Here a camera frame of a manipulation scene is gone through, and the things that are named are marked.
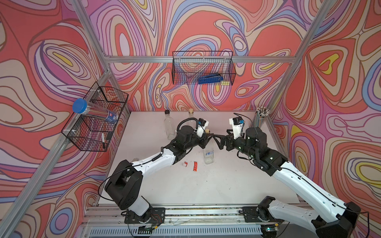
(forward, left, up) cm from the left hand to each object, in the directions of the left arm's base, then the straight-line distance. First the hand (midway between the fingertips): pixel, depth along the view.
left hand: (212, 134), depth 78 cm
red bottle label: (-6, +15, -22) cm, 27 cm away
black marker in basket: (-6, +55, +3) cm, 56 cm away
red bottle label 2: (-8, +9, -23) cm, 26 cm away
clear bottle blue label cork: (-3, +1, -13) cm, 14 cm away
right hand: (-6, -3, +4) cm, 8 cm away
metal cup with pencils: (+20, -34, -4) cm, 40 cm away
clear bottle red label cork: (+14, +12, +2) cm, 18 cm away
